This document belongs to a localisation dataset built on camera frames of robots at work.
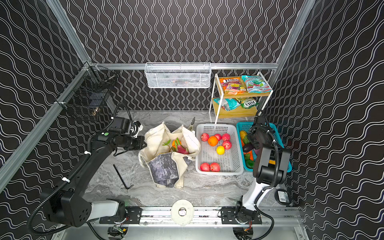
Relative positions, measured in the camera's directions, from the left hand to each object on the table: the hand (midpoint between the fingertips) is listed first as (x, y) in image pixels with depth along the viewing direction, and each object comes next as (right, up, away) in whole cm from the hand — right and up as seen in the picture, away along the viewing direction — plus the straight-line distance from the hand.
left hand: (149, 144), depth 79 cm
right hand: (+63, 0, +15) cm, 65 cm away
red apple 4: (+40, +3, +21) cm, 45 cm away
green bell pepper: (+56, -12, +9) cm, 58 cm away
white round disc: (+16, -36, -6) cm, 40 cm away
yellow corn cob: (+56, +4, +21) cm, 60 cm away
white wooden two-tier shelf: (+48, +27, +4) cm, 55 cm away
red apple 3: (+31, +2, +21) cm, 37 cm away
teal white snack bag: (+46, +25, +21) cm, 56 cm away
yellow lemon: (+40, -5, +16) cm, 43 cm away
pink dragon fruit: (+15, -4, +10) cm, 19 cm away
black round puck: (+70, -28, 0) cm, 75 cm away
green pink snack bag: (+59, +33, +5) cm, 68 cm away
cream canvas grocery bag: (+10, -11, -4) cm, 15 cm away
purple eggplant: (+56, -3, +11) cm, 57 cm away
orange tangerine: (+35, 0, +18) cm, 40 cm away
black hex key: (-12, -24, +5) cm, 27 cm away
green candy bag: (+59, +26, +21) cm, 68 cm away
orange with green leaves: (+11, -1, +16) cm, 19 cm away
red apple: (+30, -14, +7) cm, 34 cm away
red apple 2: (+35, -14, +7) cm, 39 cm away
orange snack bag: (+45, +32, +5) cm, 55 cm away
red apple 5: (+45, -2, +16) cm, 47 cm away
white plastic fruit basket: (+46, -13, +14) cm, 49 cm away
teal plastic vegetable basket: (+59, +9, +24) cm, 65 cm away
